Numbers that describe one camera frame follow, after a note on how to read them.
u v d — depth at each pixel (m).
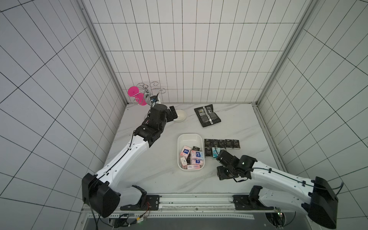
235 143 0.93
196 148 0.90
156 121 0.54
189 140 0.95
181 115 1.08
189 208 0.73
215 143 0.95
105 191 0.37
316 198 0.40
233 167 0.59
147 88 0.87
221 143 0.94
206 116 1.09
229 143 0.94
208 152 0.90
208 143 0.94
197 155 0.83
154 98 0.64
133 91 0.88
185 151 0.89
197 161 0.83
